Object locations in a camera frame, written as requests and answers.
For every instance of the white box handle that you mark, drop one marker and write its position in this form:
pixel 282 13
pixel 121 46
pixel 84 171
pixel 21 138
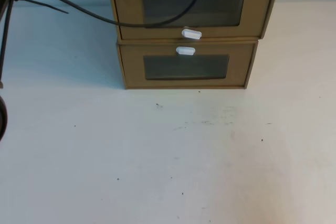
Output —
pixel 187 51
pixel 191 34

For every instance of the brown cardboard shoebox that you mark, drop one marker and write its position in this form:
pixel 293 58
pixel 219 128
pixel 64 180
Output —
pixel 216 64
pixel 166 19

